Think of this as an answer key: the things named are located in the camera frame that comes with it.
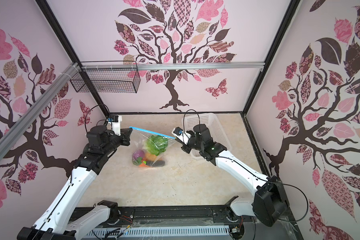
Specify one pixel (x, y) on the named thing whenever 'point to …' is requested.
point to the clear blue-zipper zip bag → (139, 139)
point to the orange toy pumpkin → (142, 165)
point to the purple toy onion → (137, 156)
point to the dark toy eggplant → (155, 163)
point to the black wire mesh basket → (89, 80)
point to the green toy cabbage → (156, 144)
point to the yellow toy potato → (150, 157)
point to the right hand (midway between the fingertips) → (179, 134)
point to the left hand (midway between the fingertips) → (131, 130)
